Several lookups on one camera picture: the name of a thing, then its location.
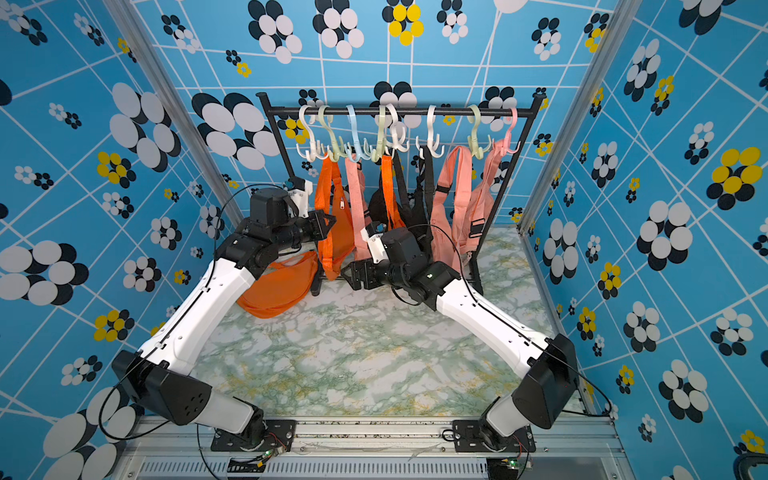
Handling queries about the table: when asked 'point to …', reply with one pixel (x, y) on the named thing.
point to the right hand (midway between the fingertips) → (358, 266)
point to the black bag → (418, 209)
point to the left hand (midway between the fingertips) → (340, 214)
